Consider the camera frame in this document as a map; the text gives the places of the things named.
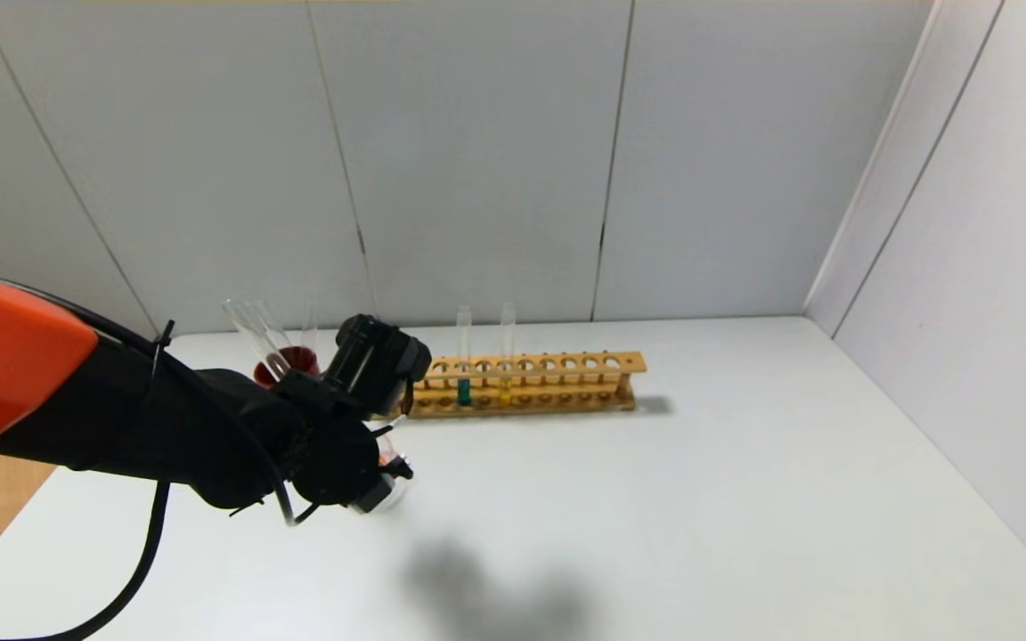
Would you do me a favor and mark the test tube with yellow pigment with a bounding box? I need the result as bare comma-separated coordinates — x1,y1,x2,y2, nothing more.
499,302,518,406

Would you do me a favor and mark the wooden test tube rack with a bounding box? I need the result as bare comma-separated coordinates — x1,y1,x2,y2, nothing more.
402,351,647,419

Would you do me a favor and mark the test tube with blue pigment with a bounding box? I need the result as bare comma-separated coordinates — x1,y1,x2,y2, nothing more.
455,304,475,408

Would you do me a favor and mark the empty clear glass tube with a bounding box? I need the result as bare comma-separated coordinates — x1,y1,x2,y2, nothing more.
246,300,294,377
223,300,281,382

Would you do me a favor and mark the clear glass beaker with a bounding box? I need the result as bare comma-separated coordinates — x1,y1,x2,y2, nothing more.
362,436,414,515

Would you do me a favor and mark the dark red plastic cup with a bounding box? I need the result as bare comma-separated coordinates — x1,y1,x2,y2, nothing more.
253,345,325,389

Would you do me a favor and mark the thin black camera cable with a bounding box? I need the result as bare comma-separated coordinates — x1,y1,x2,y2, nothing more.
0,276,322,528

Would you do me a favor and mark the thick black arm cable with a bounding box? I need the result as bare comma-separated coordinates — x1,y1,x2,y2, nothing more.
0,481,172,641

